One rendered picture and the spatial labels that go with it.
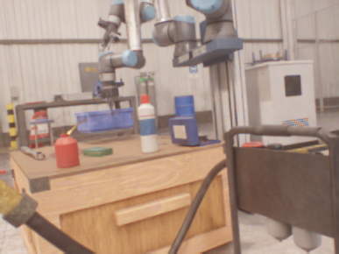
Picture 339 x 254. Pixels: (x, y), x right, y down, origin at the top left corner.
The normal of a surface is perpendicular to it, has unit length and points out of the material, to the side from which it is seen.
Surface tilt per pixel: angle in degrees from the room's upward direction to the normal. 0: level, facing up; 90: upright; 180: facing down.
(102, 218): 90
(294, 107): 90
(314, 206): 90
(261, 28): 90
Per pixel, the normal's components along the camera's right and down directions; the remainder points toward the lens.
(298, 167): -0.85, 0.11
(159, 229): 0.51, 0.01
